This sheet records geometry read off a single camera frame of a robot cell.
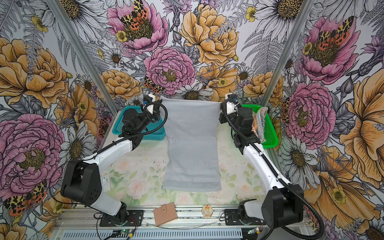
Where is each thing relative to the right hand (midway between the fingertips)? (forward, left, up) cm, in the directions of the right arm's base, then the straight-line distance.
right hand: (222, 107), depth 77 cm
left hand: (+5, +32, 0) cm, 32 cm away
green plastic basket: (+3, -35, -26) cm, 44 cm away
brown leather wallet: (-40, +29, -32) cm, 59 cm away
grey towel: (-6, +16, -35) cm, 39 cm away
